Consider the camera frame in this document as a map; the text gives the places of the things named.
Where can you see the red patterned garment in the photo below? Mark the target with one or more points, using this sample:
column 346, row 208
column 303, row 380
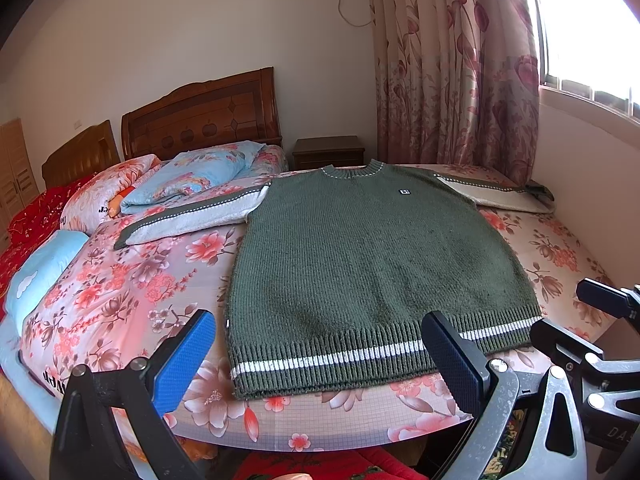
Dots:
column 362, row 463

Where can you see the small wooden headboard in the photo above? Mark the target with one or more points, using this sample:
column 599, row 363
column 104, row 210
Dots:
column 90, row 152

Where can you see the window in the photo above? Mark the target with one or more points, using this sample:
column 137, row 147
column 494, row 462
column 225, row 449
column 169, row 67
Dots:
column 590, row 49

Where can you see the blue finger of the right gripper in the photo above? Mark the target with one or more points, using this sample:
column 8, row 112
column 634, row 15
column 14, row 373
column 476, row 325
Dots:
column 565, row 349

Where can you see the pink floral curtain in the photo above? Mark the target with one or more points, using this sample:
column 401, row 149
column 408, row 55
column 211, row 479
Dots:
column 457, row 84

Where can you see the light blue floral pillow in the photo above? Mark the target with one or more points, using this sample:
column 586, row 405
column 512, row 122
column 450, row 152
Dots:
column 191, row 172

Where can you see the red blanket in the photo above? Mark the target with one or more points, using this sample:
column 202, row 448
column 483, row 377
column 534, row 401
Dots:
column 31, row 227

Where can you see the pink floral pillow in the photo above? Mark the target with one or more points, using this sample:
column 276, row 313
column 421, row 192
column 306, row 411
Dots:
column 88, row 207

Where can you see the wooden louvered door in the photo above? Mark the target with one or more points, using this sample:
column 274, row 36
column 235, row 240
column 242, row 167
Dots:
column 18, row 187

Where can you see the green white knit sweater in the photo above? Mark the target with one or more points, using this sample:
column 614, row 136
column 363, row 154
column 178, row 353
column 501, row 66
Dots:
column 337, row 268

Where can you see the light blue cloth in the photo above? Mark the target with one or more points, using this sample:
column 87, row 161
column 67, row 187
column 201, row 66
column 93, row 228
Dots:
column 40, row 272

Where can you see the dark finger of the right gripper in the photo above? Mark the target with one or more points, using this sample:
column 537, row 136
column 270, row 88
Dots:
column 605, row 298

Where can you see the large carved wooden headboard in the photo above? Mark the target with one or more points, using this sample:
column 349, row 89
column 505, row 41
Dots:
column 203, row 114

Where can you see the dark wooden nightstand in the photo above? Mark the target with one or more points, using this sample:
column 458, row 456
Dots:
column 340, row 151

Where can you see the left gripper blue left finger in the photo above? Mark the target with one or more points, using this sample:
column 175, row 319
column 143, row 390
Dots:
column 176, row 361

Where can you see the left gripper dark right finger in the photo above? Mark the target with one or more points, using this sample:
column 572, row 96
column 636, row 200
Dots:
column 460, row 363

